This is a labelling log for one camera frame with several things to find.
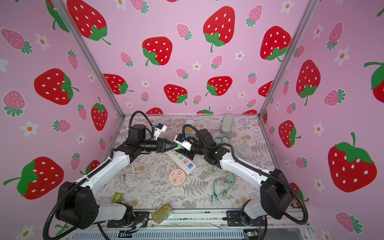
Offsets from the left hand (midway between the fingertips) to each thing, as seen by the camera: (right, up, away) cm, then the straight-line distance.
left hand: (175, 147), depth 73 cm
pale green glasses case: (+34, +13, +40) cm, 54 cm away
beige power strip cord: (-21, -17, +17) cm, 31 cm away
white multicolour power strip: (+5, -13, +17) cm, 22 cm away
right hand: (+1, +1, +2) cm, 3 cm away
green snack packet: (-33, -29, +6) cm, 44 cm away
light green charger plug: (+2, 0, +1) cm, 2 cm away
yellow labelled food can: (+5, +14, +35) cm, 38 cm away
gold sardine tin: (-7, -33, 0) cm, 34 cm away
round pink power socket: (-1, -19, +12) cm, 23 cm away
